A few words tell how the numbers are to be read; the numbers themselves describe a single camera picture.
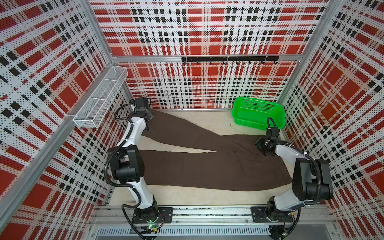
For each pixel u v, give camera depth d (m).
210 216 0.75
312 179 0.45
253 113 1.19
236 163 0.92
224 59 0.88
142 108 0.70
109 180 0.45
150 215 0.67
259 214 0.73
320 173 0.42
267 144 0.70
